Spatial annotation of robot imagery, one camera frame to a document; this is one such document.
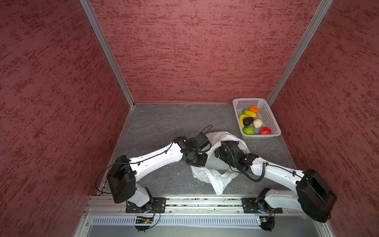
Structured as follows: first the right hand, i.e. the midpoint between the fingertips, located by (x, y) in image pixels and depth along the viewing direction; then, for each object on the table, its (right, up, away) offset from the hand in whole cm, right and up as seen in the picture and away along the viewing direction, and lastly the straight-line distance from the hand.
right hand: (218, 158), depth 86 cm
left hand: (-11, -2, -11) cm, 15 cm away
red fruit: (+34, +15, +11) cm, 39 cm away
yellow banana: (+22, +25, +23) cm, 40 cm away
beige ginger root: (+30, +20, +15) cm, 40 cm away
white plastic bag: (-4, -2, -16) cm, 17 cm away
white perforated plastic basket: (+39, +27, +21) cm, 52 cm away
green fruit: (+23, +15, +10) cm, 29 cm away
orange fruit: (+33, +31, +26) cm, 52 cm away
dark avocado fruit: (+25, +22, +20) cm, 39 cm away
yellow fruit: (+28, +27, +24) cm, 46 cm away
